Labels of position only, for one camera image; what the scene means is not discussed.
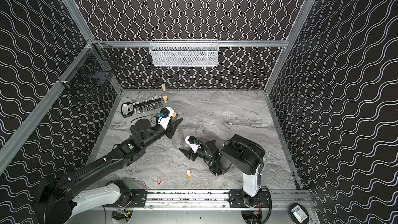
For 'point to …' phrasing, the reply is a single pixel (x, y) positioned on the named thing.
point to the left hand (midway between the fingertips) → (183, 118)
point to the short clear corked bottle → (164, 87)
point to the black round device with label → (299, 212)
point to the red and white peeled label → (159, 181)
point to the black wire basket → (90, 73)
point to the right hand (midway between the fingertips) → (184, 143)
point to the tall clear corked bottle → (178, 138)
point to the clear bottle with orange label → (165, 99)
